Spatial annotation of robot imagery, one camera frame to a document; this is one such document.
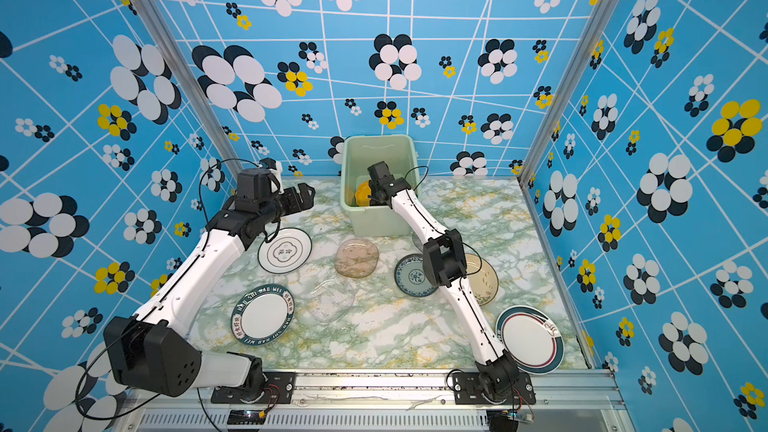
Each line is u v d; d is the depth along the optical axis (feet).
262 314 2.82
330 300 2.92
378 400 2.37
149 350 1.28
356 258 3.19
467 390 2.37
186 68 2.87
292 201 2.32
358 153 3.57
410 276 3.07
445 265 2.22
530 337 2.66
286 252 3.25
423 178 2.99
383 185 2.70
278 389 2.38
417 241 3.28
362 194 3.69
